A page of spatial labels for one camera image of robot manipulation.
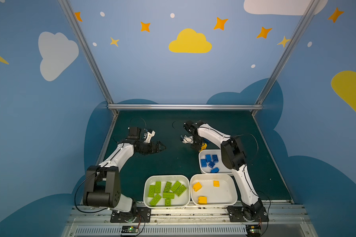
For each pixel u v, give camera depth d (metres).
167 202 0.77
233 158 0.60
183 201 0.78
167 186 0.82
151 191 0.81
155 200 0.78
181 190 0.83
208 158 0.93
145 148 0.76
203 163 0.91
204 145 0.97
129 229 0.71
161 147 0.82
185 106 1.16
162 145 0.82
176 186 0.84
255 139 1.05
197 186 0.83
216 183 0.84
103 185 0.44
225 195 0.81
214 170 0.88
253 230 0.72
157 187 0.84
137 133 0.73
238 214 0.75
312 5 0.69
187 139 0.93
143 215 0.74
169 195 0.79
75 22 0.74
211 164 0.91
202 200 0.77
